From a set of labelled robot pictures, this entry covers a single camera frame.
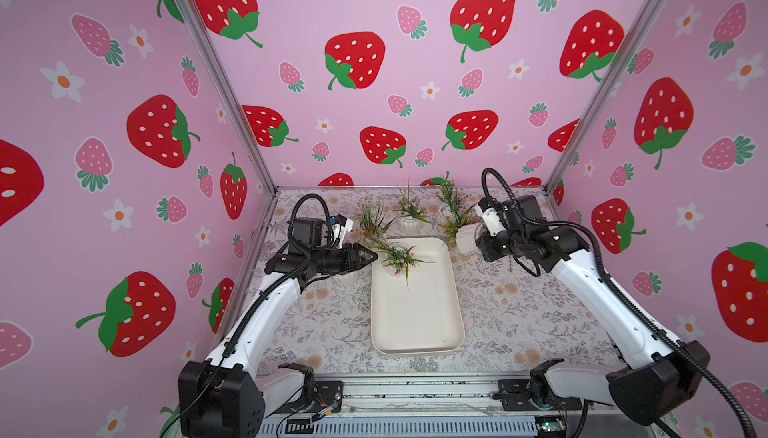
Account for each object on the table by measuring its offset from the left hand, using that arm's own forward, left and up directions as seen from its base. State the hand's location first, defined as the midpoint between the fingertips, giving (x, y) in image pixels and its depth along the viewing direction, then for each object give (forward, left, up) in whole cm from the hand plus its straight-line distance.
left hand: (373, 258), depth 77 cm
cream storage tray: (-7, -14, -20) cm, 26 cm away
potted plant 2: (+22, -11, -7) cm, 26 cm away
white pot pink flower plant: (+3, -7, -6) cm, 10 cm away
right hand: (+4, -27, +2) cm, 27 cm away
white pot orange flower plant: (+19, -24, -9) cm, 32 cm away
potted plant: (+19, +2, -9) cm, 21 cm away
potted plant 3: (+31, -26, -9) cm, 41 cm away
